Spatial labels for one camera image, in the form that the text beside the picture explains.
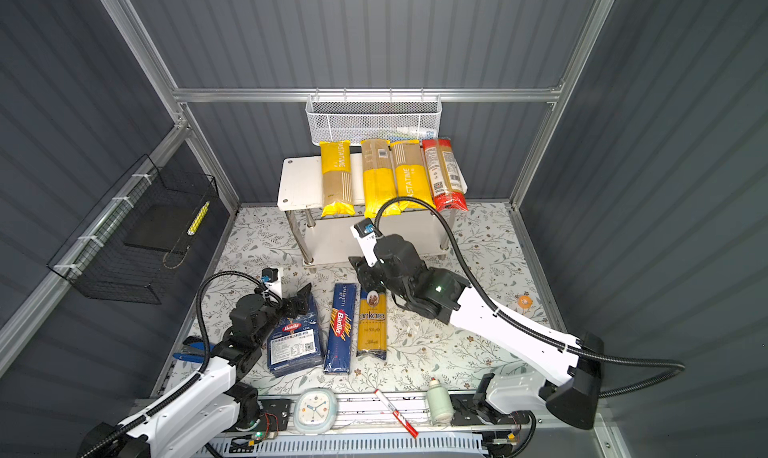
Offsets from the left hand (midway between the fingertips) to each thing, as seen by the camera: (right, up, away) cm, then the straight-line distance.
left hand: (294, 283), depth 83 cm
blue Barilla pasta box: (+2, -15, -4) cm, 16 cm away
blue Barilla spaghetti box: (+13, -15, 0) cm, 20 cm away
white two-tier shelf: (+4, +13, +21) cm, 25 cm away
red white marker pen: (+31, -32, -11) cm, 46 cm away
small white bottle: (+39, -26, -14) cm, 49 cm away
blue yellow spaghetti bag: (+22, -13, +3) cm, 26 cm away
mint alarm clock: (+9, -29, -11) cm, 32 cm away
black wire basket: (-35, +15, -9) cm, 39 cm away
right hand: (+20, +9, -15) cm, 26 cm away
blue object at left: (-29, -19, +1) cm, 34 cm away
